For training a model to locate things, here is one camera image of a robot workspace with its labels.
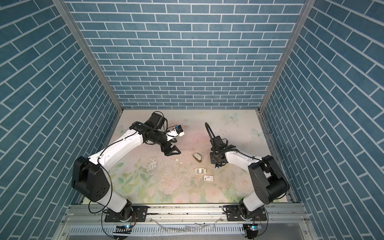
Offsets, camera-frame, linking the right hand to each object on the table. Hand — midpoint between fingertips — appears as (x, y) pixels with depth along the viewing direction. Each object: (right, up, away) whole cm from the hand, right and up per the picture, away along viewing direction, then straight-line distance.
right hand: (214, 157), depth 93 cm
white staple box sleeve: (-4, -10, -8) cm, 14 cm away
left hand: (-21, +9, -12) cm, 26 cm away
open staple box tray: (-9, -7, -4) cm, 12 cm away
